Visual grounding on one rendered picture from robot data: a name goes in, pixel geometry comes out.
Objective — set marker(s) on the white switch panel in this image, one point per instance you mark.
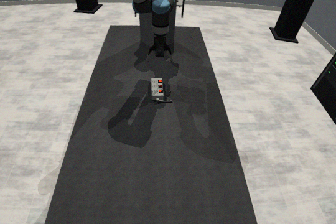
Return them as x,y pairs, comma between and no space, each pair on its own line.
157,89

